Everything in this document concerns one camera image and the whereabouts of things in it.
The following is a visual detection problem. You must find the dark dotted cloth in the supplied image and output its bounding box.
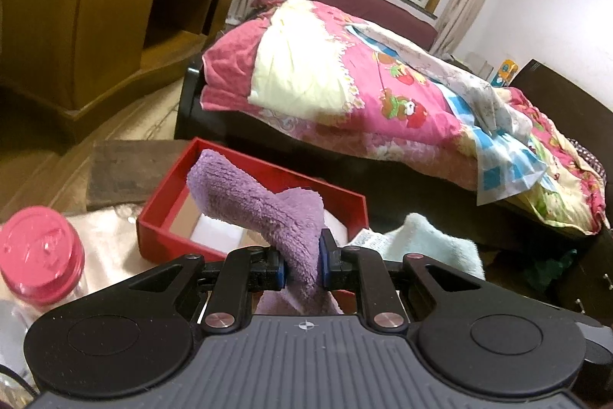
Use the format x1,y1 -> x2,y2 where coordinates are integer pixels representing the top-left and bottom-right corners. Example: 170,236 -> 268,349
570,138 -> 606,172

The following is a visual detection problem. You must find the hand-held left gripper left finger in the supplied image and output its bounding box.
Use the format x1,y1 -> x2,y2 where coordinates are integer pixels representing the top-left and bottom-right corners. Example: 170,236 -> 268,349
129,246 -> 288,335

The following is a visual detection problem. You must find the white printed wrapper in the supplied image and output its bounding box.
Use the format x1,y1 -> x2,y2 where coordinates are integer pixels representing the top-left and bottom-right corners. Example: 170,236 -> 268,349
347,231 -> 388,253

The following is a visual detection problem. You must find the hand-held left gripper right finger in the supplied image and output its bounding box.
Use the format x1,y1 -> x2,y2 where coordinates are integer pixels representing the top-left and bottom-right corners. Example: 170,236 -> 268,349
320,228 -> 482,333

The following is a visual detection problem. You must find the white floral sheet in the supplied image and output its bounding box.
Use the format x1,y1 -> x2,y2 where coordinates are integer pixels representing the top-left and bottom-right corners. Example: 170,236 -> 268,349
347,23 -> 532,139

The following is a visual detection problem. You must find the wooden cabinet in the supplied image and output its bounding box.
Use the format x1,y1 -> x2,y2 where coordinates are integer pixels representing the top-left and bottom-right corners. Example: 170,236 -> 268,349
0,0 -> 251,146

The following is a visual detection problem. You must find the clear jar with pink lid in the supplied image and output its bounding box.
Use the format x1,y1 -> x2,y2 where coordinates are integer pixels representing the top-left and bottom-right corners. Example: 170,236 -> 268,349
0,205 -> 87,328

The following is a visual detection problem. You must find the mint fluffy towel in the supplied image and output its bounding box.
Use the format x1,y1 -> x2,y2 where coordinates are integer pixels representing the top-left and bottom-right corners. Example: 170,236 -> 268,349
380,212 -> 485,280

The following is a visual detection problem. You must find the red cardboard box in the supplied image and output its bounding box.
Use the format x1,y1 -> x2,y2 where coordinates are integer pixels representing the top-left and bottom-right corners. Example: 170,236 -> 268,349
135,137 -> 369,266

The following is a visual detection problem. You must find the dark green cloth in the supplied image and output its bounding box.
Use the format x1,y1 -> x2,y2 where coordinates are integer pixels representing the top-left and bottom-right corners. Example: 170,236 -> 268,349
524,248 -> 578,290

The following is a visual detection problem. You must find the purple fluffy towel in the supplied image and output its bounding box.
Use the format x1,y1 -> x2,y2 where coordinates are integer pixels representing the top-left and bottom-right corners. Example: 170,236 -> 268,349
186,150 -> 346,316

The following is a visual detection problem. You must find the bed with pink quilt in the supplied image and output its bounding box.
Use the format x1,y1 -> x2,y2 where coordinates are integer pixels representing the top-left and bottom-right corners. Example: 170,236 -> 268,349
200,0 -> 606,230

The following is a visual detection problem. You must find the dark wooden nightstand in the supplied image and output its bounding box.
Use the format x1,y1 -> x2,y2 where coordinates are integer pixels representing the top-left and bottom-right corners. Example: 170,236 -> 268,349
556,227 -> 613,324

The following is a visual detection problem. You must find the blue checkered sheet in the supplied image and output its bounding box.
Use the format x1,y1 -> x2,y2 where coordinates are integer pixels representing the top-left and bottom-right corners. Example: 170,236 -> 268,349
447,88 -> 549,205

